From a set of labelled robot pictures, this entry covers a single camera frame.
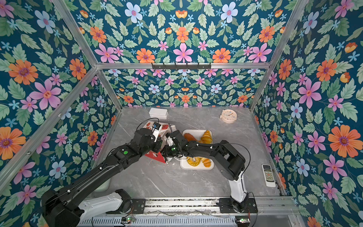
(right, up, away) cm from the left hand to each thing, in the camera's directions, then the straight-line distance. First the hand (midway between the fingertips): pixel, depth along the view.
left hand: (162, 135), depth 75 cm
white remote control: (+62, -26, +7) cm, 67 cm away
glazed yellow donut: (+15, -17, +11) cm, 25 cm away
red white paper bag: (-3, -13, +5) cm, 14 cm away
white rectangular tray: (+11, -20, +13) cm, 26 cm away
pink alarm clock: (+45, +12, +36) cm, 59 cm away
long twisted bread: (+26, -4, +21) cm, 33 cm away
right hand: (-4, -12, +9) cm, 15 cm away
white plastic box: (-11, +14, +35) cm, 40 cm away
